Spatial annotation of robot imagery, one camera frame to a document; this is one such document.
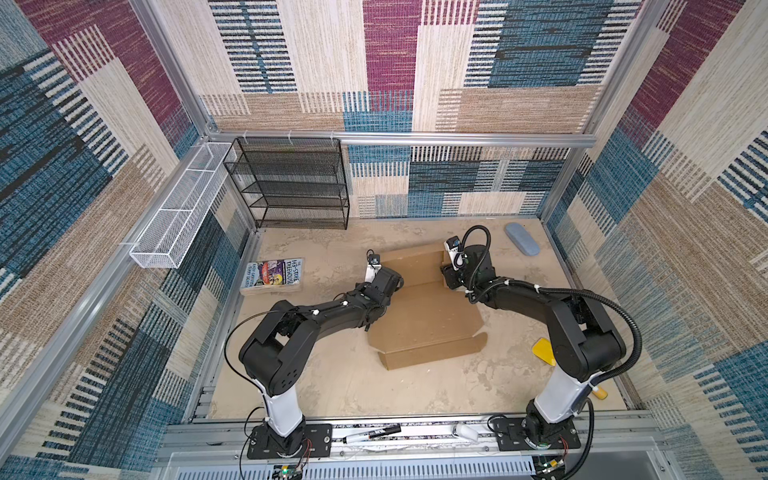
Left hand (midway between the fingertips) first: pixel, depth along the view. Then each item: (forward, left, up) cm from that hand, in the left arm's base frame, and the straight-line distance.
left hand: (376, 282), depth 94 cm
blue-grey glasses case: (+21, -54, -5) cm, 58 cm away
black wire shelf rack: (+38, +31, +9) cm, 50 cm away
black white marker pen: (-40, +1, -7) cm, 40 cm away
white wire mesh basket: (+9, +63, +10) cm, 64 cm away
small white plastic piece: (-40, -21, -4) cm, 45 cm away
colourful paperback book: (+8, +33, -5) cm, 34 cm away
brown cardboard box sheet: (-10, -15, -8) cm, 19 cm away
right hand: (+5, -23, +1) cm, 24 cm away
